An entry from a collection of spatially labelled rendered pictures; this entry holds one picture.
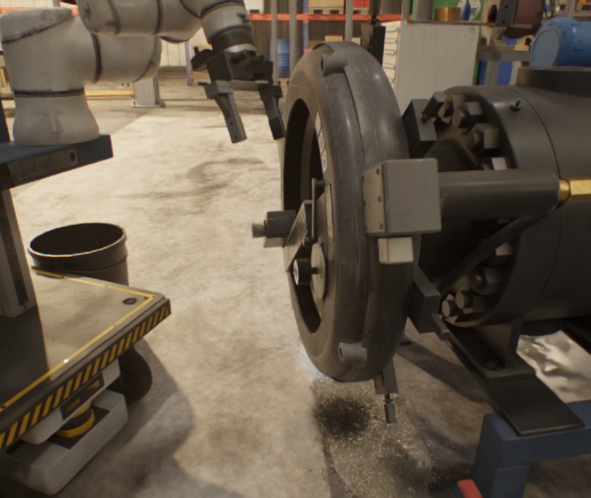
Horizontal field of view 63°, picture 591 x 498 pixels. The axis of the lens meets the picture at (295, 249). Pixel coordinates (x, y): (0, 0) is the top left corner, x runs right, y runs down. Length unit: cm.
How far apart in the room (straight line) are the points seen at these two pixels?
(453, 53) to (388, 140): 421
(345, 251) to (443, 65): 426
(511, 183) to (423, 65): 417
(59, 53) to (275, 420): 106
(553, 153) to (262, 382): 103
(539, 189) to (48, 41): 100
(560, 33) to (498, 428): 100
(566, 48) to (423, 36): 345
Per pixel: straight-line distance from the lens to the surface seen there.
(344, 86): 89
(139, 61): 131
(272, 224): 124
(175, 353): 174
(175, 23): 104
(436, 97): 77
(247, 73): 92
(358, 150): 81
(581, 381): 181
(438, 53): 496
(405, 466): 135
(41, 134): 123
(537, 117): 111
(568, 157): 109
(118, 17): 98
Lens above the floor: 98
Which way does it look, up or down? 23 degrees down
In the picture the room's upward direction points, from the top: straight up
